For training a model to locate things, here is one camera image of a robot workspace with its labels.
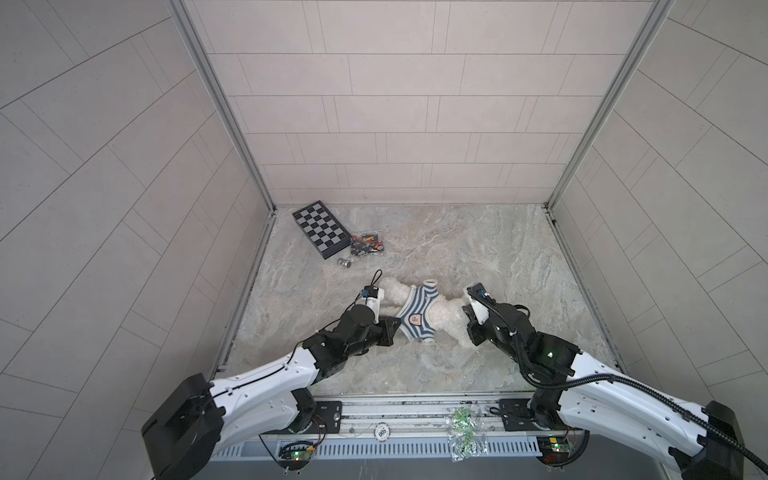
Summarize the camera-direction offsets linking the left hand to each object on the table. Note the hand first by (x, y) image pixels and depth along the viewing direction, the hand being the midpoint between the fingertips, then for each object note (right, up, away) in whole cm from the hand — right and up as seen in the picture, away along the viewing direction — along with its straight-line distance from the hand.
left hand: (407, 321), depth 78 cm
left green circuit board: (-25, -25, -13) cm, 38 cm away
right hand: (+14, +3, -1) cm, 14 cm away
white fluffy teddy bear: (+10, +2, -1) cm, 11 cm away
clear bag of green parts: (+14, -23, -8) cm, 28 cm away
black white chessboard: (-28, +23, +27) cm, 45 cm away
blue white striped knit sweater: (+2, +1, -1) cm, 2 cm away
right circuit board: (+34, -26, -10) cm, 44 cm away
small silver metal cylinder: (-21, +13, +21) cm, 32 cm away
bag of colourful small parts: (-14, +19, +25) cm, 34 cm away
